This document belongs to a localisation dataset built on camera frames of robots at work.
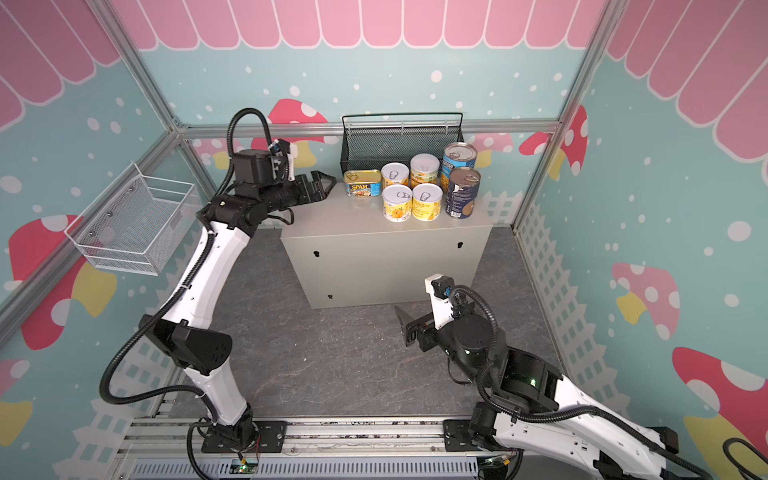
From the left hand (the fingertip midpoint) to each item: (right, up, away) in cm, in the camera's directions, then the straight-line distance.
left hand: (321, 188), depth 74 cm
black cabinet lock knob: (+35, -14, +4) cm, 38 cm away
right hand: (+22, -26, -14) cm, 37 cm away
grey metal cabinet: (+6, -17, +7) cm, 19 cm away
